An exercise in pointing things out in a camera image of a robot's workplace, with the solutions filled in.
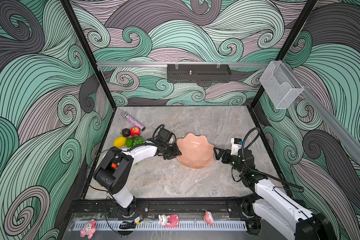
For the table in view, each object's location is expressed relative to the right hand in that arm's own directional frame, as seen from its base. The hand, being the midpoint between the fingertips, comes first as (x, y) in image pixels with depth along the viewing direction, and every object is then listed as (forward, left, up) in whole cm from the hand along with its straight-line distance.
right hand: (220, 149), depth 84 cm
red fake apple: (+15, +54, -4) cm, 56 cm away
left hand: (0, +22, -5) cm, 23 cm away
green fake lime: (+8, +56, -6) cm, 57 cm away
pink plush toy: (-38, +64, -6) cm, 74 cm away
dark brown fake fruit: (+15, +60, -6) cm, 62 cm away
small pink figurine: (-33, +10, -5) cm, 34 cm away
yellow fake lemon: (+8, +62, -6) cm, 63 cm away
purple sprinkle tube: (+26, +58, -7) cm, 64 cm away
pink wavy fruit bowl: (+4, +12, -10) cm, 16 cm away
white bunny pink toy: (-34, +27, -8) cm, 44 cm away
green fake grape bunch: (+10, +51, -6) cm, 52 cm away
